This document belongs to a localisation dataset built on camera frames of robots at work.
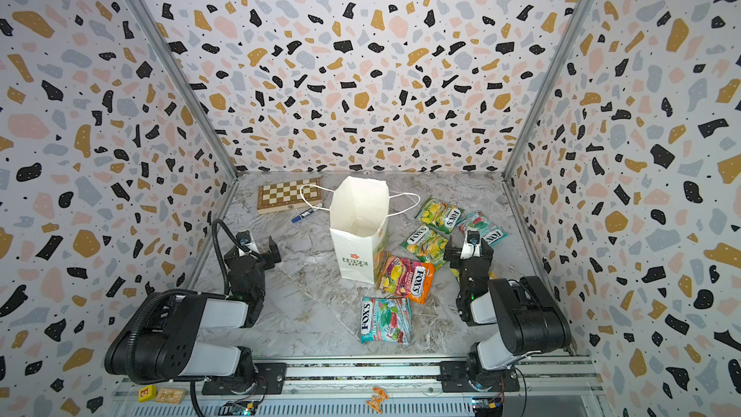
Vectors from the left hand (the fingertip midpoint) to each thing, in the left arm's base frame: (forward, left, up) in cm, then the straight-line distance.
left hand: (256, 241), depth 88 cm
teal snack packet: (-21, -39, -9) cm, 46 cm away
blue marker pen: (+16, -7, -10) cm, 21 cm away
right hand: (0, -66, 0) cm, 66 cm away
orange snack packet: (-9, -48, -9) cm, 50 cm away
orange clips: (-40, -37, -10) cm, 55 cm away
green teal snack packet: (+8, -75, -7) cm, 76 cm away
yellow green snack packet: (+15, -60, -8) cm, 62 cm away
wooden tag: (-38, +14, -9) cm, 41 cm away
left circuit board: (-41, -3, -11) cm, 42 cm away
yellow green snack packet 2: (+3, -54, -9) cm, 54 cm away
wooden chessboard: (+25, -2, -8) cm, 26 cm away
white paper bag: (+13, -30, -5) cm, 33 cm away
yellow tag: (-38, +19, -9) cm, 43 cm away
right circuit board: (-41, -65, -12) cm, 78 cm away
